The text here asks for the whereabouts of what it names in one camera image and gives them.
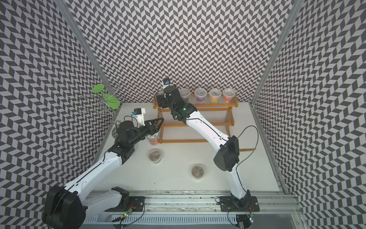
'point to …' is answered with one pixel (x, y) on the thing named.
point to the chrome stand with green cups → (100, 102)
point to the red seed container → (228, 94)
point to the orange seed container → (214, 94)
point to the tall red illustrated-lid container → (154, 139)
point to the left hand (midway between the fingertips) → (161, 120)
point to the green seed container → (155, 156)
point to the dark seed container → (200, 94)
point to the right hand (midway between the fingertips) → (166, 95)
